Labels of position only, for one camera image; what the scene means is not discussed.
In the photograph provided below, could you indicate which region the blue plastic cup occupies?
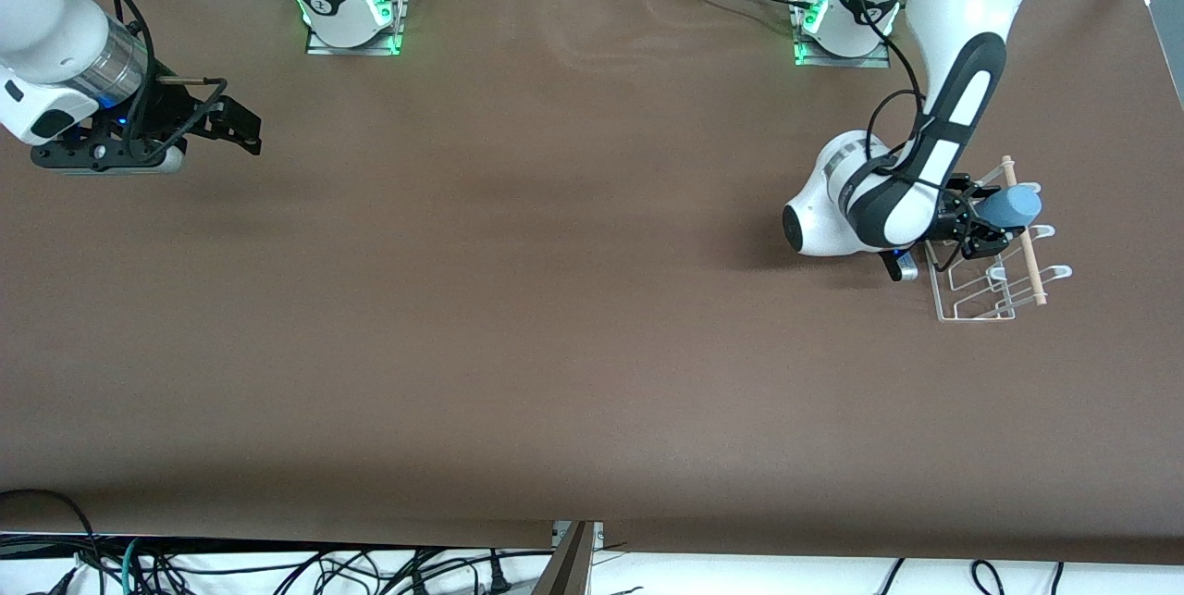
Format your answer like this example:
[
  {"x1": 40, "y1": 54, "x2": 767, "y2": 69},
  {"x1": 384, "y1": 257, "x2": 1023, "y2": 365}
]
[{"x1": 979, "y1": 186, "x2": 1043, "y2": 229}]

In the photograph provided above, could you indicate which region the brown table cover sheet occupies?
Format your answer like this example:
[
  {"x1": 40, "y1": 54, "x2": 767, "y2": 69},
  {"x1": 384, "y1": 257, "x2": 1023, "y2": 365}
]
[{"x1": 0, "y1": 0, "x2": 1184, "y2": 568}]

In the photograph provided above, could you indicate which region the brown support beam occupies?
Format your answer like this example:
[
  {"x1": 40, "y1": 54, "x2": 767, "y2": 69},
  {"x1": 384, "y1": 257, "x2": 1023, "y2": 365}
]
[{"x1": 532, "y1": 521, "x2": 598, "y2": 595}]

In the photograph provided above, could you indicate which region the white wire cup rack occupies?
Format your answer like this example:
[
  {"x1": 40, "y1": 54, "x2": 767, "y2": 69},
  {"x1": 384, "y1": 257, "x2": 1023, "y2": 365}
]
[{"x1": 925, "y1": 156, "x2": 1074, "y2": 322}]

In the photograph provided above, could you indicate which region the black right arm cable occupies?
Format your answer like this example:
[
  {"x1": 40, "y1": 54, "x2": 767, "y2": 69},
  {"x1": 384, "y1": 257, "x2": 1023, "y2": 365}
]
[{"x1": 88, "y1": 0, "x2": 229, "y2": 161}]

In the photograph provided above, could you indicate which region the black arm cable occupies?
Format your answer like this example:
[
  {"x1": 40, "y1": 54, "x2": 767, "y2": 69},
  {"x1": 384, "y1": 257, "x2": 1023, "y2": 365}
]
[
  {"x1": 855, "y1": 0, "x2": 983, "y2": 240},
  {"x1": 88, "y1": 0, "x2": 229, "y2": 161}
]

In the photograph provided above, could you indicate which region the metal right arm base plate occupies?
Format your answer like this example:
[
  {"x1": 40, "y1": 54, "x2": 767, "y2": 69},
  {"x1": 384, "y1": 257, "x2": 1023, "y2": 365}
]
[{"x1": 303, "y1": 0, "x2": 413, "y2": 56}]

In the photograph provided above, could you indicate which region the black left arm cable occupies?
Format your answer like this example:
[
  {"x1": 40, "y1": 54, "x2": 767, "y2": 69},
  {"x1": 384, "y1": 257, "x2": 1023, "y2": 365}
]
[{"x1": 855, "y1": 0, "x2": 983, "y2": 240}]

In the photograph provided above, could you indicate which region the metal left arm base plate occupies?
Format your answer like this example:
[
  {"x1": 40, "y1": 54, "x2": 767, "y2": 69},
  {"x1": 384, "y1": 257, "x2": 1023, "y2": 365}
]
[{"x1": 793, "y1": 0, "x2": 893, "y2": 69}]

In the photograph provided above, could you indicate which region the thick black floor cable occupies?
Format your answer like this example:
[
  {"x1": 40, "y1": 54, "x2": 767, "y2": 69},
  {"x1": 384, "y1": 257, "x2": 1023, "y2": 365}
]
[{"x1": 0, "y1": 488, "x2": 105, "y2": 595}]

